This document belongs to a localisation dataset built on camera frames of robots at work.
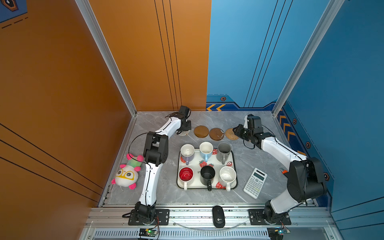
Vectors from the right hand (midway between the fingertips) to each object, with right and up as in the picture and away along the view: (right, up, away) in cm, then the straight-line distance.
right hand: (232, 129), depth 91 cm
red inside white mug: (-28, -26, -6) cm, 39 cm away
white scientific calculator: (+11, -30, -8) cm, 33 cm away
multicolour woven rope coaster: (-31, -3, +15) cm, 35 cm away
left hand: (-29, +2, +16) cm, 33 cm away
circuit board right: (+16, -49, -21) cm, 55 cm away
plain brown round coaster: (-19, -2, +19) cm, 27 cm away
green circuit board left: (-45, -49, -20) cm, 69 cm away
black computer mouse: (-11, -42, -19) cm, 47 cm away
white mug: (-4, -27, -6) cm, 28 cm away
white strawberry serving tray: (-21, -21, +1) cm, 30 cm away
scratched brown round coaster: (-8, -4, +15) cm, 17 cm away
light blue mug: (-16, -12, +1) cm, 20 cm away
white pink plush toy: (-60, -25, -11) cm, 66 cm away
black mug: (-16, -27, -7) cm, 32 cm away
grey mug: (-6, -12, -2) cm, 13 cm away
